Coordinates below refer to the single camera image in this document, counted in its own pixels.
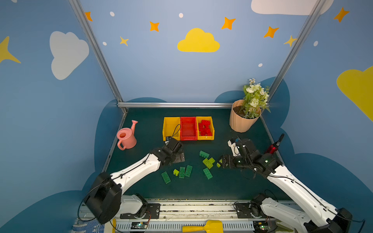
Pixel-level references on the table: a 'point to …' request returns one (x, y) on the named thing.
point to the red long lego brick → (203, 126)
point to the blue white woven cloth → (92, 225)
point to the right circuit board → (261, 226)
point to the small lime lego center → (211, 160)
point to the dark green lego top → (204, 154)
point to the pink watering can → (127, 137)
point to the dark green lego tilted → (188, 171)
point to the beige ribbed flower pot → (237, 122)
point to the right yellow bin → (199, 121)
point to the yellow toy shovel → (211, 226)
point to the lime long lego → (209, 163)
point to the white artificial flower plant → (255, 98)
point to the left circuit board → (139, 225)
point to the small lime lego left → (176, 172)
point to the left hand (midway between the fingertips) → (180, 155)
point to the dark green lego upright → (181, 174)
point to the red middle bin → (188, 130)
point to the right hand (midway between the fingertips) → (226, 158)
